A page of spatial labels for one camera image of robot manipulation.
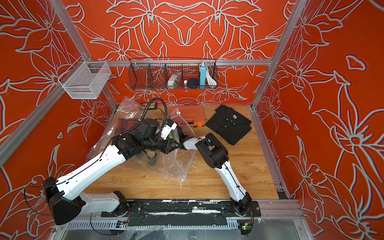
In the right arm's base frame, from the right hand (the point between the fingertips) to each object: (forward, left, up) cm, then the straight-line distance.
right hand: (152, 140), depth 93 cm
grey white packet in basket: (+29, -14, +25) cm, 41 cm away
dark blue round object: (+30, -26, +22) cm, 45 cm away
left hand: (-14, -21, +19) cm, 32 cm away
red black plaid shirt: (+13, +22, 0) cm, 25 cm away
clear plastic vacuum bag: (-20, -20, +13) cm, 31 cm away
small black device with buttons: (+34, +8, -3) cm, 35 cm away
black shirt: (+19, -53, -6) cm, 57 cm away
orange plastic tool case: (+24, -26, -2) cm, 35 cm away
